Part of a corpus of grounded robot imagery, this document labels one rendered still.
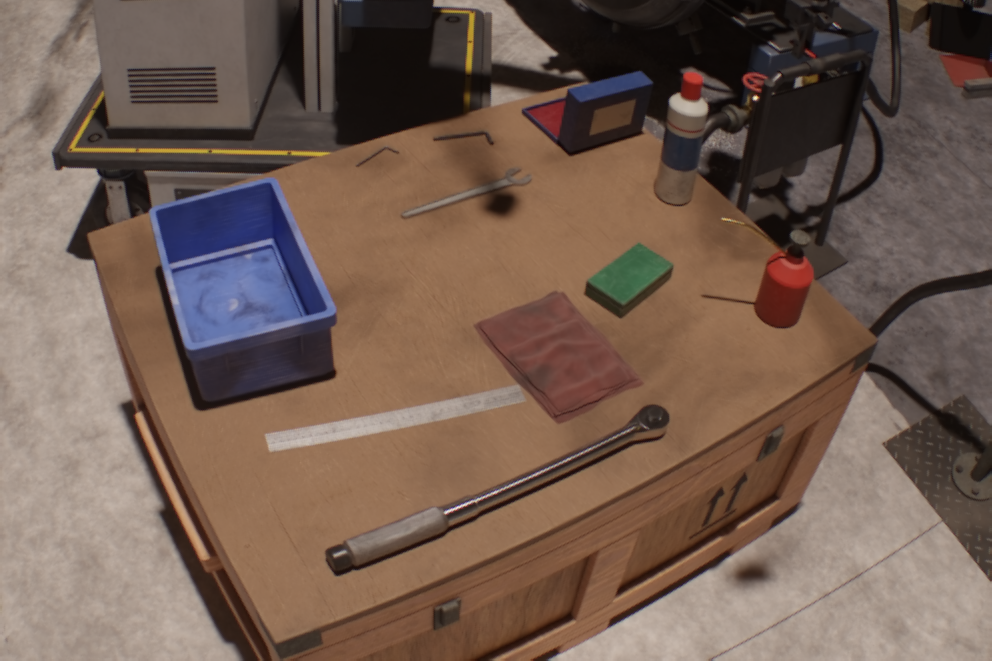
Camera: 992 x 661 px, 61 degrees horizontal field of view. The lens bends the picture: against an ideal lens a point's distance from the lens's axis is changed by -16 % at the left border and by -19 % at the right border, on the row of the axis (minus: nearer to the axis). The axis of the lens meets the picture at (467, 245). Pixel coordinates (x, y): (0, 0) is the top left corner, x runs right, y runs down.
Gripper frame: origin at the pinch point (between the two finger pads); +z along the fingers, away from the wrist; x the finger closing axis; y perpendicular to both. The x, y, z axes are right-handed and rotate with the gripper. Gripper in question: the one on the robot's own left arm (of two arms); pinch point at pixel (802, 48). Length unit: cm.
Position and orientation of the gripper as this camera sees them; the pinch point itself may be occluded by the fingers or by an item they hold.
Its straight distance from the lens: 225.6
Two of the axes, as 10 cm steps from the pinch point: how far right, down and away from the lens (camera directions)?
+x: 8.6, -3.0, 4.1
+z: -0.4, 7.7, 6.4
